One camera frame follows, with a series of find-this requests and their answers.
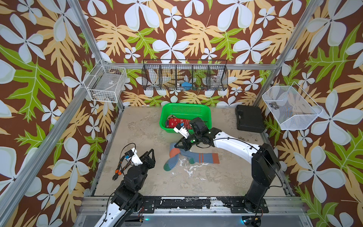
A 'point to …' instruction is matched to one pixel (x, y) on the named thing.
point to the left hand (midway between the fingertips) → (152, 150)
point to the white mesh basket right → (293, 109)
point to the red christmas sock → (173, 122)
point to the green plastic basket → (186, 111)
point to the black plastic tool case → (249, 118)
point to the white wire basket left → (107, 82)
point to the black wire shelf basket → (184, 74)
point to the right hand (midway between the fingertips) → (175, 145)
